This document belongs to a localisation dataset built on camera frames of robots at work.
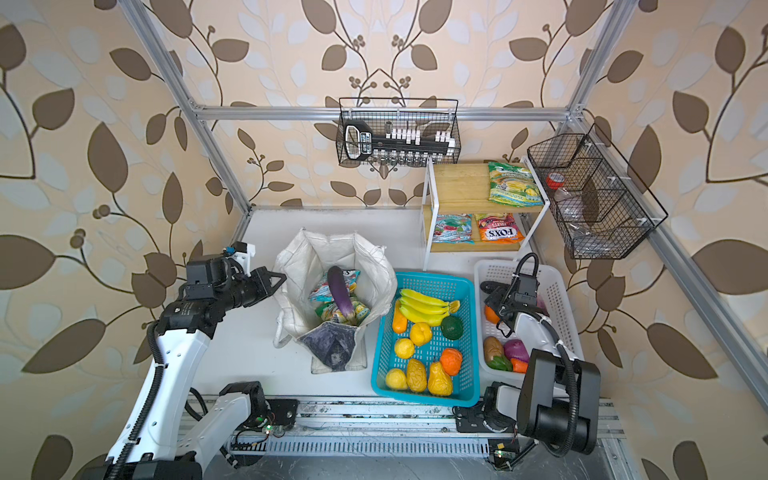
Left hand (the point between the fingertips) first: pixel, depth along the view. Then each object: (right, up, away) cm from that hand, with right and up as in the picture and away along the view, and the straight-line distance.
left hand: (285, 274), depth 73 cm
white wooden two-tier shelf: (+46, +23, +7) cm, 52 cm away
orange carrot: (+59, -24, +2) cm, 64 cm away
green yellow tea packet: (+9, -12, +8) cm, 17 cm away
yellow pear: (+38, -27, 0) cm, 47 cm away
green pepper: (+55, -23, +4) cm, 60 cm away
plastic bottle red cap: (+71, +24, +7) cm, 76 cm away
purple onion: (+60, -21, +6) cm, 63 cm away
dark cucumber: (+58, -6, +21) cm, 62 cm away
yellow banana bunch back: (+35, -12, +15) cm, 40 cm away
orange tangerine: (+55, -13, +12) cm, 58 cm away
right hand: (+59, -12, +17) cm, 63 cm away
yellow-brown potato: (+33, -27, +3) cm, 43 cm away
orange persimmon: (+42, -23, +4) cm, 48 cm away
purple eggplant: (+11, -5, +11) cm, 16 cm away
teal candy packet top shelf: (+6, -7, +14) cm, 17 cm away
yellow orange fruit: (+34, -18, +10) cm, 40 cm away
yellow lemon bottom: (+28, -27, +2) cm, 39 cm away
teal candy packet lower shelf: (+45, +12, +16) cm, 49 cm away
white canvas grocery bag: (+11, -19, +3) cm, 22 cm away
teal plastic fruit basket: (+46, -30, +3) cm, 55 cm away
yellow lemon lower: (+30, -21, +7) cm, 37 cm away
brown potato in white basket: (+54, -20, +6) cm, 58 cm away
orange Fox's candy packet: (+59, +12, +16) cm, 63 cm away
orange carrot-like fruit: (+29, -15, +13) cm, 35 cm away
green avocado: (+43, -16, +10) cm, 47 cm away
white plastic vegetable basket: (+75, -11, +12) cm, 76 cm away
